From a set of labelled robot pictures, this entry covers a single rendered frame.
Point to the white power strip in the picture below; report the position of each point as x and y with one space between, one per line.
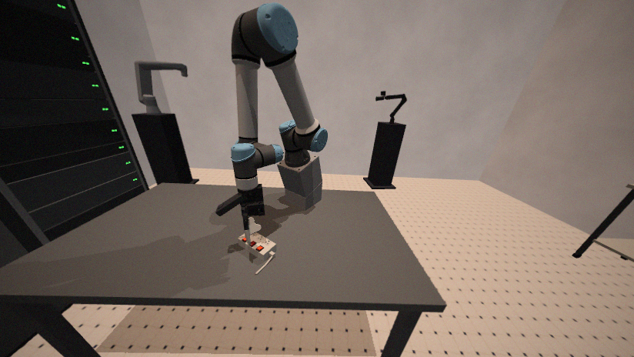
260 247

